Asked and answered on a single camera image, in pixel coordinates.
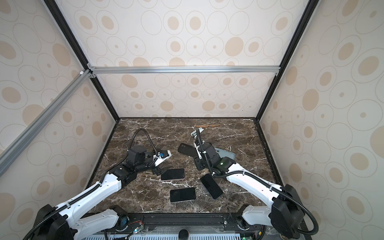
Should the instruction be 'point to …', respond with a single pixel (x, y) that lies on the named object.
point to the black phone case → (188, 149)
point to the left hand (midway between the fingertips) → (171, 156)
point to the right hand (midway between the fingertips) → (199, 157)
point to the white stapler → (194, 133)
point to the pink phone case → (174, 179)
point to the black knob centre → (183, 234)
